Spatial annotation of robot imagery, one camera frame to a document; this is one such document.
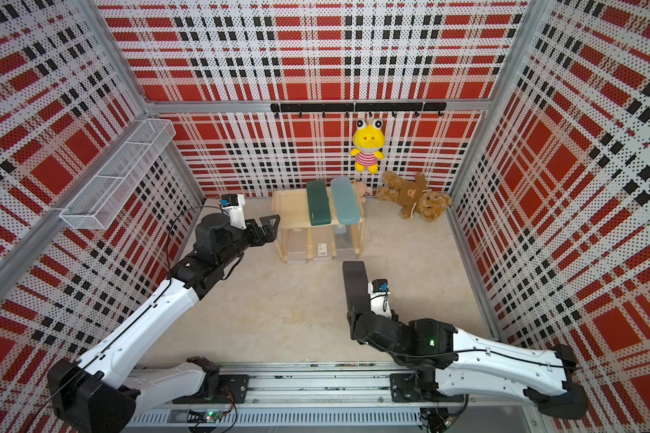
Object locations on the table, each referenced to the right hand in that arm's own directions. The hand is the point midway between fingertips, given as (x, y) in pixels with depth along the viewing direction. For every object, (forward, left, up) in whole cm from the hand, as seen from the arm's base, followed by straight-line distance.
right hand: (363, 316), depth 70 cm
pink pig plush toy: (+61, -4, -13) cm, 63 cm away
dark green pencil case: (+38, +14, +5) cm, 41 cm away
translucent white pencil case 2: (+34, +14, -15) cm, 40 cm away
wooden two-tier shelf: (+37, +23, +4) cm, 43 cm away
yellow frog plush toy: (+55, -4, +18) cm, 58 cm away
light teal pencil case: (+36, +3, +3) cm, 36 cm away
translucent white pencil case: (+37, +5, -15) cm, 41 cm away
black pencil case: (+8, +1, -2) cm, 8 cm away
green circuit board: (-21, +42, -15) cm, 50 cm away
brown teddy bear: (+53, -25, -9) cm, 59 cm away
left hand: (+24, +26, +13) cm, 37 cm away
